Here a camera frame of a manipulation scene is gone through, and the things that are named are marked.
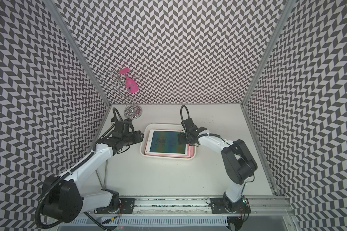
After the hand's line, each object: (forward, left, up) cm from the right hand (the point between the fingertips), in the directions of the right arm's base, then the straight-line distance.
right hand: (183, 141), depth 91 cm
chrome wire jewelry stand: (+43, +51, +16) cm, 69 cm away
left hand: (-1, +26, +7) cm, 27 cm away
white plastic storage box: (+12, +9, 0) cm, 15 cm away
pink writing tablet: (+1, +12, -2) cm, 12 cm away
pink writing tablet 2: (-8, -5, -3) cm, 9 cm away
